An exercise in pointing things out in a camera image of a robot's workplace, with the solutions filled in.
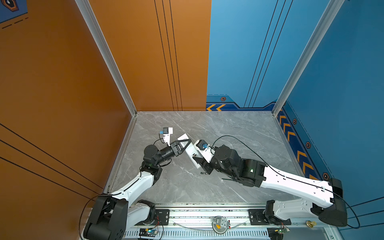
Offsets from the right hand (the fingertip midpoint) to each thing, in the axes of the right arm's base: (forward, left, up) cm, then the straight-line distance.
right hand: (195, 153), depth 66 cm
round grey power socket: (-24, -10, -20) cm, 33 cm away
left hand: (+7, +2, -1) cm, 7 cm away
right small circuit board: (-25, -41, -28) cm, 55 cm away
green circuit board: (-26, +23, -28) cm, 45 cm away
